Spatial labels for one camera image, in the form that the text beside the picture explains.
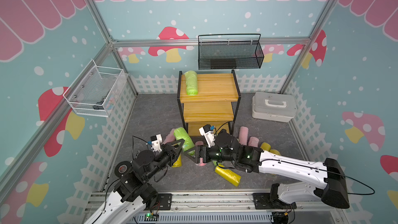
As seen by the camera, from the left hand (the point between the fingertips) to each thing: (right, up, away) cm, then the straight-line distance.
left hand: (186, 145), depth 68 cm
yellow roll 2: (+44, -6, +22) cm, 49 cm away
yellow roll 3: (+48, -9, +19) cm, 53 cm away
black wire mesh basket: (+23, +51, +27) cm, 62 cm away
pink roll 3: (+37, -3, +22) cm, 44 cm away
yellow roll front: (+21, -18, +11) cm, 30 cm away
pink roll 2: (+32, -1, +28) cm, 43 cm away
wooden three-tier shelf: (+11, +21, +4) cm, 24 cm away
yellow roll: (-6, -14, +16) cm, 22 cm away
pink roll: (+7, -3, -11) cm, 13 cm away
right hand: (+2, -3, -4) cm, 5 cm away
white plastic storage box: (+53, +17, +29) cm, 62 cm away
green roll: (-3, +5, +1) cm, 6 cm away
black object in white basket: (-39, +17, 0) cm, 43 cm away
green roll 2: (+14, -14, +17) cm, 26 cm away
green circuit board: (-17, -35, +5) cm, 40 cm away
